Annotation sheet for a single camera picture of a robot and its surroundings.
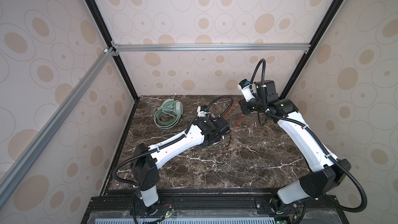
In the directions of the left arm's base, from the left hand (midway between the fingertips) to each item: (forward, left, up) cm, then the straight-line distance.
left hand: (194, 124), depth 76 cm
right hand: (+9, -23, +7) cm, 26 cm away
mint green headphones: (+23, +20, -23) cm, 39 cm away
